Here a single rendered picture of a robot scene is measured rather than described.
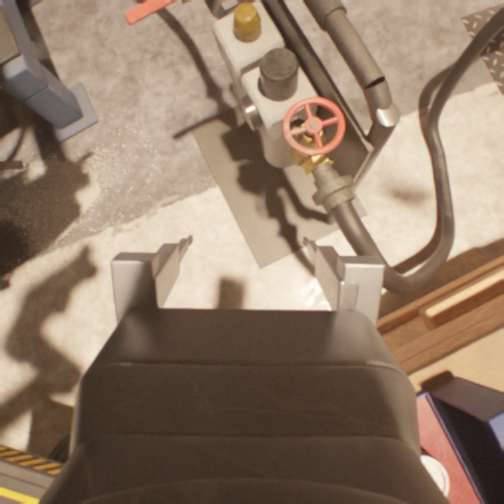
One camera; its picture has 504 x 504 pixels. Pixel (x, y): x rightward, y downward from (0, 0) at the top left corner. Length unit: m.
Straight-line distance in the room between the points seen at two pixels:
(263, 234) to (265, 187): 0.12
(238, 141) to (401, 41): 0.52
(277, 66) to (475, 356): 0.41
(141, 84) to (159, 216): 0.39
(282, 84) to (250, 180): 0.50
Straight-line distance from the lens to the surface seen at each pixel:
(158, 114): 1.08
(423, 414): 0.48
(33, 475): 0.79
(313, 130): 0.44
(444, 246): 0.88
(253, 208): 0.93
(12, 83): 1.02
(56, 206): 1.12
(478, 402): 0.40
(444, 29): 1.22
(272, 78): 0.47
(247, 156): 0.97
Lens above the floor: 0.90
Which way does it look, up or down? 81 degrees down
